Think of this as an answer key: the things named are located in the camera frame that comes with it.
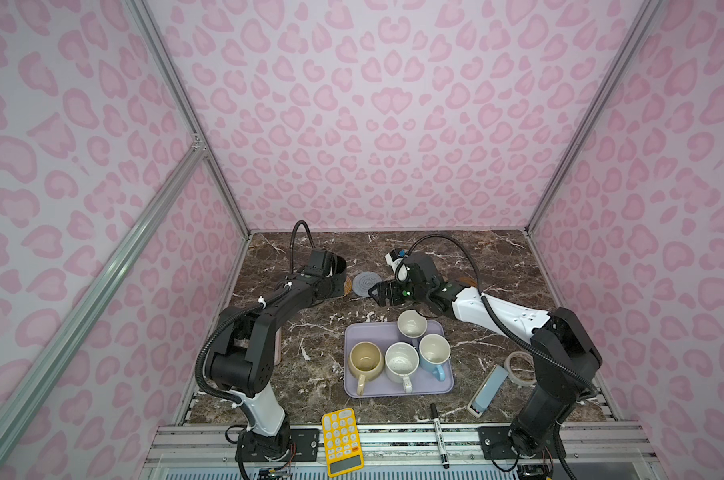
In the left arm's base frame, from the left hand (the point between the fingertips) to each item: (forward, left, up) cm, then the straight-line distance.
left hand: (339, 280), depth 95 cm
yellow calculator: (-43, -2, -7) cm, 44 cm away
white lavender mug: (-14, -22, -3) cm, 26 cm away
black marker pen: (-42, -26, -7) cm, 50 cm away
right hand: (-7, -13, +7) cm, 17 cm away
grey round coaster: (+5, -7, -8) cm, 12 cm away
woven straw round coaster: (+3, -2, -8) cm, 9 cm away
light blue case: (-32, -41, -7) cm, 52 cm away
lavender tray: (-29, -24, -7) cm, 39 cm away
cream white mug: (-23, -18, -7) cm, 30 cm away
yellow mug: (-23, -8, -7) cm, 26 cm away
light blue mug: (-22, -28, -5) cm, 36 cm away
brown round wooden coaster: (+4, -44, -8) cm, 45 cm away
